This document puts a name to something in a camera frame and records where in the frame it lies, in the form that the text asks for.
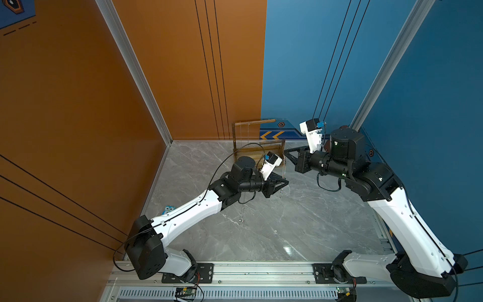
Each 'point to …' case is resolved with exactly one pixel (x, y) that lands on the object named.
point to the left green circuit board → (185, 290)
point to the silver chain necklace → (242, 218)
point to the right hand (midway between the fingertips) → (285, 151)
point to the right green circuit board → (343, 290)
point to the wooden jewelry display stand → (258, 152)
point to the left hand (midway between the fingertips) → (286, 179)
